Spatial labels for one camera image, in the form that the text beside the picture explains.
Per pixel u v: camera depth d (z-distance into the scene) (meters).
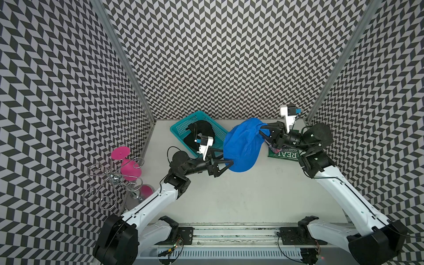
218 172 0.60
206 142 0.61
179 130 1.08
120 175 0.63
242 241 0.72
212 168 0.58
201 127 1.11
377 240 0.36
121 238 0.39
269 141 0.57
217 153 0.70
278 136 0.53
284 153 0.97
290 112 0.51
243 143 0.56
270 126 0.54
